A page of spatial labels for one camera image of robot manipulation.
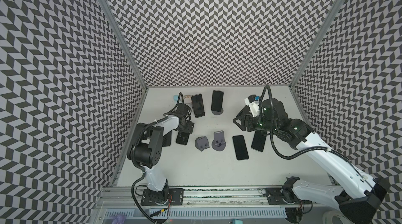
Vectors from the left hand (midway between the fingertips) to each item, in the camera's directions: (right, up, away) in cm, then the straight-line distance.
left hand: (185, 128), depth 97 cm
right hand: (+28, +6, -27) cm, 39 cm away
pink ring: (-1, +18, +14) cm, 23 cm away
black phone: (+20, +16, +1) cm, 26 cm away
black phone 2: (+32, -9, -10) cm, 35 cm away
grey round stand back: (+20, +9, +4) cm, 23 cm away
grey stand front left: (+11, -6, -12) cm, 17 cm away
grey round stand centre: (+20, -6, -14) cm, 25 cm away
